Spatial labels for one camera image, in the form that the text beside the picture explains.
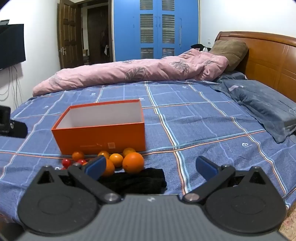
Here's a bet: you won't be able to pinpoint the brown wooden door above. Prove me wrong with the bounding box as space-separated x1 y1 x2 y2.
57 0 82 69

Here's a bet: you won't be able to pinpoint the blue plaid bed sheet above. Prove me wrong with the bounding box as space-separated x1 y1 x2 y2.
0 80 296 224

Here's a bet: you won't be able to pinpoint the black knitted cloth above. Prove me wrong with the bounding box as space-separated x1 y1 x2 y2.
98 168 167 195

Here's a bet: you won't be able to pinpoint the television cables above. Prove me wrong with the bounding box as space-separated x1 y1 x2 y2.
0 64 23 110

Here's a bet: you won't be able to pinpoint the grey-blue pillow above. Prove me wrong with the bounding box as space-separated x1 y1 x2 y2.
211 72 296 143

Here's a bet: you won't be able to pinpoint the pink floral quilt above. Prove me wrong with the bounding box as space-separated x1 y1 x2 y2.
32 49 229 97

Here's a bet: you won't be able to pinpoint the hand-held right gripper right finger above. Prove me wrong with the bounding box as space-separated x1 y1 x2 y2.
182 156 269 205

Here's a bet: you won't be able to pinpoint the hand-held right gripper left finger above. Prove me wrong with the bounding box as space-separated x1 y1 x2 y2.
35 155 122 205

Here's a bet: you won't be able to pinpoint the orange cardboard box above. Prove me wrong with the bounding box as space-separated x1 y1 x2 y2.
51 99 146 155

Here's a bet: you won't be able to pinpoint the large orange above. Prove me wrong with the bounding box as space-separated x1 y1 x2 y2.
122 152 145 174

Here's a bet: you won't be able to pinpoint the black clothing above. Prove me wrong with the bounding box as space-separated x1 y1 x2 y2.
191 44 212 52

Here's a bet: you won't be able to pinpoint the blue wardrobe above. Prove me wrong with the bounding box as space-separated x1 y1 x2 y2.
112 0 200 62

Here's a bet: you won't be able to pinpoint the black wall television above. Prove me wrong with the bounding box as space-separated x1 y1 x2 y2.
0 24 26 70

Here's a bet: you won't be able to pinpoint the wooden bed headboard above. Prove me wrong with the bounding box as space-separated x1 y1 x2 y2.
215 31 296 103

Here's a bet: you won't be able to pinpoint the brown pillow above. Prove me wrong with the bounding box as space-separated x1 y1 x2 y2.
209 40 249 72

